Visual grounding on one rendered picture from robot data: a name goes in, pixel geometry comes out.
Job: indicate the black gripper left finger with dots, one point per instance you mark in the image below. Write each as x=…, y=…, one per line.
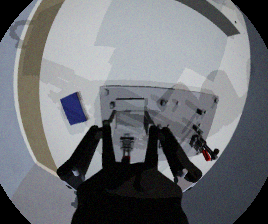
x=73, y=171

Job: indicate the blue rectangular block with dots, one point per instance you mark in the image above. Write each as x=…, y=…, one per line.
x=74, y=108

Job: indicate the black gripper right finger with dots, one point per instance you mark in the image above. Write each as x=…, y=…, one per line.
x=185, y=173

